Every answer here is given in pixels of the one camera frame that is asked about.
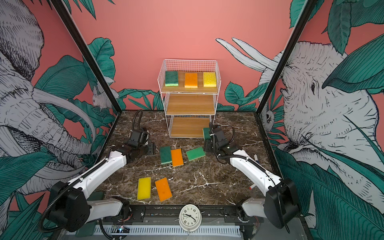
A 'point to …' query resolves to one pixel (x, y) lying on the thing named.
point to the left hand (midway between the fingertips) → (151, 144)
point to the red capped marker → (252, 186)
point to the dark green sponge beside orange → (165, 155)
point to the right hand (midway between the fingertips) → (206, 142)
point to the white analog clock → (190, 218)
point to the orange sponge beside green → (176, 157)
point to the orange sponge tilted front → (163, 189)
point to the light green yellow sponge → (195, 153)
